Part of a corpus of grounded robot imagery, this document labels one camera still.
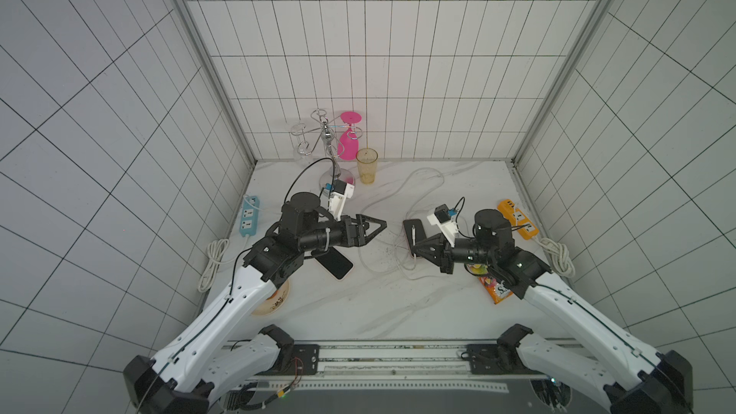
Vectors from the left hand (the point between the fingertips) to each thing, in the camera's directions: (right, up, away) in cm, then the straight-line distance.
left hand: (371, 232), depth 65 cm
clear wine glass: (-22, +22, +22) cm, 38 cm away
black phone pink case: (-12, -15, +25) cm, 31 cm away
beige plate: (-29, -24, +17) cm, 41 cm away
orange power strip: (+54, -3, +33) cm, 63 cm away
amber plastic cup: (-2, +18, +39) cm, 43 cm away
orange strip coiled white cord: (+60, -12, +23) cm, 65 cm away
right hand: (+8, -6, +3) cm, 10 cm away
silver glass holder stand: (-13, +27, +27) cm, 40 cm away
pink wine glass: (-8, +25, +39) cm, 47 cm away
